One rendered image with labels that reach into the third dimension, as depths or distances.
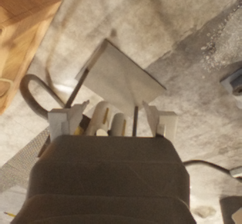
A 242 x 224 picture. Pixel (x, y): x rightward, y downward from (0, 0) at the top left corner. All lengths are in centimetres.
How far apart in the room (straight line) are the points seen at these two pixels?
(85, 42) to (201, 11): 53
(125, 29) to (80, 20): 21
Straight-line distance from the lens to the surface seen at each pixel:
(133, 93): 100
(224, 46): 94
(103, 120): 68
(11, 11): 61
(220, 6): 88
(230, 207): 213
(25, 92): 65
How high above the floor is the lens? 81
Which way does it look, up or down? 50 degrees down
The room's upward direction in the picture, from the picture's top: 169 degrees counter-clockwise
